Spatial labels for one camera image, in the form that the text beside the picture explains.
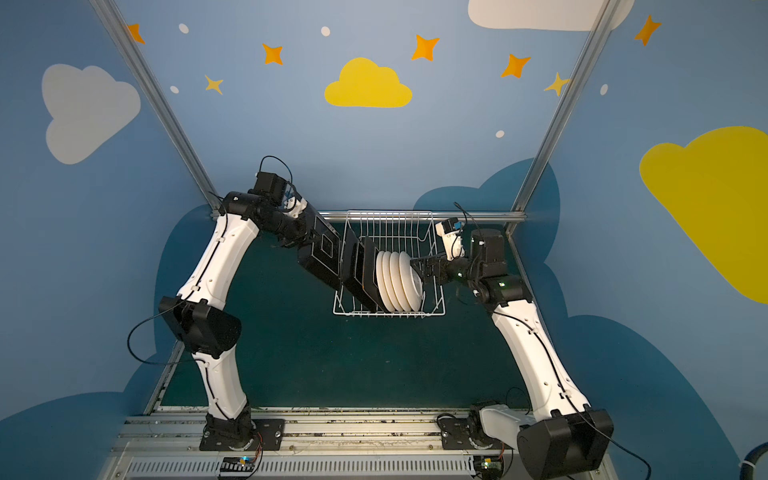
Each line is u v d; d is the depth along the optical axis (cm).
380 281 86
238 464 73
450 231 64
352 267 86
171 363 91
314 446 73
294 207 72
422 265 65
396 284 86
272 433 75
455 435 74
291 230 72
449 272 65
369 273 86
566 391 40
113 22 69
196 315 48
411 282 88
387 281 86
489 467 73
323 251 84
